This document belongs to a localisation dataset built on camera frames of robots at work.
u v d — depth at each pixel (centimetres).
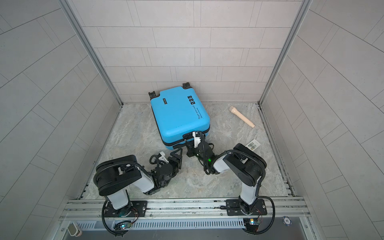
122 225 65
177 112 84
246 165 48
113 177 46
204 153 74
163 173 63
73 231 62
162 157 77
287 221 68
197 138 79
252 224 68
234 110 108
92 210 72
